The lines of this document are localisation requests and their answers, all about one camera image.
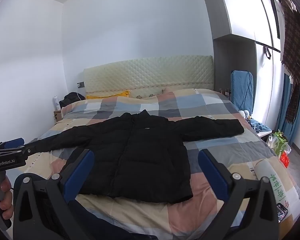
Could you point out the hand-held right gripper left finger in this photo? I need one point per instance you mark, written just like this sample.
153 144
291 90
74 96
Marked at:
81 173

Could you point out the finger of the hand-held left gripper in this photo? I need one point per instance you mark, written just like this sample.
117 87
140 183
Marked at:
30 150
13 143

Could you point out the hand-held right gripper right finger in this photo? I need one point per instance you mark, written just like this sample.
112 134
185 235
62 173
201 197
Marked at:
212 177

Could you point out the black puffer jacket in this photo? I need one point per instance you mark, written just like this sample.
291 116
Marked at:
145 155

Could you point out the person's left hand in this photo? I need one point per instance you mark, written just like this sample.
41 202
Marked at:
6 195

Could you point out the wooden nightstand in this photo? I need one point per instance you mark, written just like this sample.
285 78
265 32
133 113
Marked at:
57 116

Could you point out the white bottle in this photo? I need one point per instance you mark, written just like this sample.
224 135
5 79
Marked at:
56 103

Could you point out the white roll with green print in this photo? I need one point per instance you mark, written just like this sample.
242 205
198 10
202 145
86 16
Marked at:
267 172

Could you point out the black bag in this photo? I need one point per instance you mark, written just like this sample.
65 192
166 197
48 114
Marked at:
71 100

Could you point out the crumpled blue cloth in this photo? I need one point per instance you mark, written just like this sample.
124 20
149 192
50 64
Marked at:
261 127

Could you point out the white plush toy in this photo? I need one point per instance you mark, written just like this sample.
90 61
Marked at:
245 114

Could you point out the red bag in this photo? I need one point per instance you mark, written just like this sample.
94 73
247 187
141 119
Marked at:
285 158

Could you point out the plaid bed cover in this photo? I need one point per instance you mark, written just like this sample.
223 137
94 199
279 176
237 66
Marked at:
215 102

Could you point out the green carton box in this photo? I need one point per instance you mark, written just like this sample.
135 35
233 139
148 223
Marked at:
280 142

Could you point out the black remote control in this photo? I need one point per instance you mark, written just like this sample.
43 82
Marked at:
281 212

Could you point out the yellow pillow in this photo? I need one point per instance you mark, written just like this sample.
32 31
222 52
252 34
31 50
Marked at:
107 95

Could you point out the blue towel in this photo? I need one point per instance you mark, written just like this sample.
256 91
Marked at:
241 90

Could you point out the blue curtain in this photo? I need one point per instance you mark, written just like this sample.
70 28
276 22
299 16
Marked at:
283 115

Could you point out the cream floral pillow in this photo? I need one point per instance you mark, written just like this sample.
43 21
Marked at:
142 95

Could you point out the cream quilted headboard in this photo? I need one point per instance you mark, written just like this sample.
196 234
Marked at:
150 75

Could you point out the grey white wardrobe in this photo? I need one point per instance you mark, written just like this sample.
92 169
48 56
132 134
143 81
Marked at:
240 12

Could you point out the wall socket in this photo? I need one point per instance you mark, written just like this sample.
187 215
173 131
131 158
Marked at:
80 85

